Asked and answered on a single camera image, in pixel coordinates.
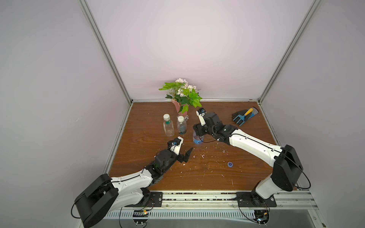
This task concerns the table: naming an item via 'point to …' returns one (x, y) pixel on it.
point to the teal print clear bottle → (181, 125)
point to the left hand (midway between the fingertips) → (187, 144)
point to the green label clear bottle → (168, 125)
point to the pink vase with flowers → (183, 95)
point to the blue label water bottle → (196, 138)
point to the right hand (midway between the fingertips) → (198, 121)
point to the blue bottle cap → (230, 164)
